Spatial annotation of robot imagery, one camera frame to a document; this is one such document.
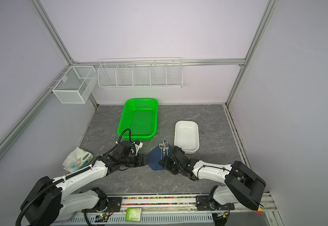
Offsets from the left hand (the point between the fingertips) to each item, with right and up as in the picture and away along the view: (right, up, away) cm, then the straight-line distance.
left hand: (149, 163), depth 80 cm
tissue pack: (-43, +1, +5) cm, 43 cm away
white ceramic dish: (+24, +13, +22) cm, 35 cm away
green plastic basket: (-12, +27, +36) cm, 46 cm away
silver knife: (+8, +5, +14) cm, 17 cm away
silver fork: (+10, +6, +15) cm, 19 cm away
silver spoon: (+6, +7, +14) cm, 17 cm away
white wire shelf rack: (+8, +60, +24) cm, 65 cm away
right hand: (+7, -3, +3) cm, 8 cm away
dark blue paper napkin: (+2, +1, +15) cm, 15 cm away
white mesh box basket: (-53, +49, +18) cm, 75 cm away
